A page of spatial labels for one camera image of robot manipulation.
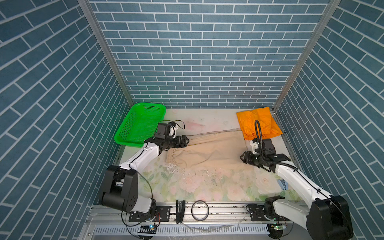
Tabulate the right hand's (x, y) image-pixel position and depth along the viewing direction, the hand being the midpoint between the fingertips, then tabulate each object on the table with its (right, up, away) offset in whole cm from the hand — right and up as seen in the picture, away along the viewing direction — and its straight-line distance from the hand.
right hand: (243, 156), depth 86 cm
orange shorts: (+10, +22, +23) cm, 33 cm away
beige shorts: (-18, +1, +10) cm, 21 cm away
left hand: (-35, +9, +3) cm, 36 cm away
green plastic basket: (-70, +19, +23) cm, 76 cm away
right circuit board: (+12, -31, -14) cm, 37 cm away
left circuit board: (-51, -32, -14) cm, 62 cm away
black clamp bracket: (-35, -25, -15) cm, 46 cm away
